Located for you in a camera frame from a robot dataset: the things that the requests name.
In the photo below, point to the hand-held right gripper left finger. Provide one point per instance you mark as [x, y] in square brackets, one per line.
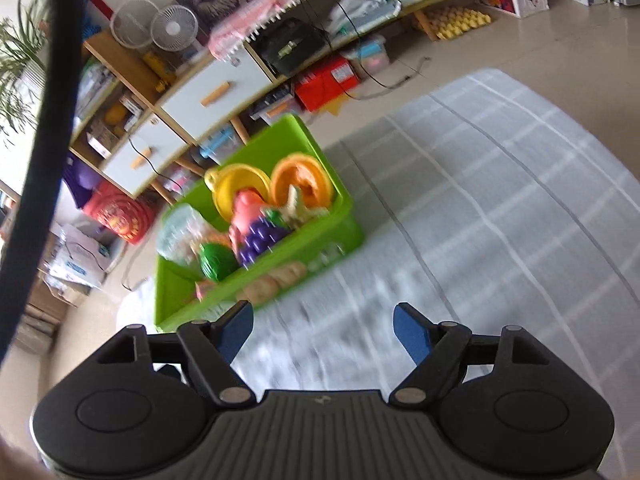
[235, 332]

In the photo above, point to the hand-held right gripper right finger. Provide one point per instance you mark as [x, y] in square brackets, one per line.
[412, 335]

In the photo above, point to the yellow toy corn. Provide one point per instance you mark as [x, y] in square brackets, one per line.
[217, 262]

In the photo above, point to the purple toy grapes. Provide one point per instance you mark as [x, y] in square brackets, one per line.
[257, 242]

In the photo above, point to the clear cotton swab container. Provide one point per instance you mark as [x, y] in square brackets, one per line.
[180, 232]

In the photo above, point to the pink toy teapot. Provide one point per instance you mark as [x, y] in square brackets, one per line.
[247, 212]

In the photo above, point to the green plastic box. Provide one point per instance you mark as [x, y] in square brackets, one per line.
[335, 240]

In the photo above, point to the pale starfish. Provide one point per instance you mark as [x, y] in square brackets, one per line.
[295, 210]

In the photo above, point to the yellow toy bowl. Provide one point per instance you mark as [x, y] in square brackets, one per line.
[235, 190]

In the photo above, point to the orange toy bowl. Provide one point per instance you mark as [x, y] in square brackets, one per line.
[305, 175]

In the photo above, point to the grey checked tablecloth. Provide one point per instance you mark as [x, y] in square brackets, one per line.
[500, 210]

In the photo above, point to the clear storage box pink contents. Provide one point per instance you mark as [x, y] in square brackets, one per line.
[179, 179]

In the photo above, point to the red printed bucket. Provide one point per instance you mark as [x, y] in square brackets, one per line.
[120, 215]

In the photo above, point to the white shopping bag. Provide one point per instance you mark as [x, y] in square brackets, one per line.
[77, 260]

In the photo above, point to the clear storage box blue lid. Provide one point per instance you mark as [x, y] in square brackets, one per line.
[217, 145]

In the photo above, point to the cardboard boxes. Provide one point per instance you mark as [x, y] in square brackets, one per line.
[40, 305]

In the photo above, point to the purple cloth bag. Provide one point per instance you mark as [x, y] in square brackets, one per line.
[82, 180]

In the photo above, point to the red flat box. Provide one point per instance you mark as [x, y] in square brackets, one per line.
[325, 85]

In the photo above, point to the wooden cabinet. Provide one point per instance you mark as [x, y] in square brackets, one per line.
[130, 70]

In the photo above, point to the black case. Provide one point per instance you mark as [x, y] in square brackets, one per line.
[290, 45]

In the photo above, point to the pink lace cloth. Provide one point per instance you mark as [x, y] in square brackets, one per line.
[250, 25]

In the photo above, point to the white desk fan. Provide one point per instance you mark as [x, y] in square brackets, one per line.
[174, 29]

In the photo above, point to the yellow egg-crate mat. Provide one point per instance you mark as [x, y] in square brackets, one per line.
[455, 22]

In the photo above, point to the white fan guard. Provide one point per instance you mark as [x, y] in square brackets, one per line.
[132, 25]

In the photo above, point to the folded clothes pile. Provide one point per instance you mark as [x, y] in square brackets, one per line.
[365, 7]

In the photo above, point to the green potted plant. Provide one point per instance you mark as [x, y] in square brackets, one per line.
[22, 60]

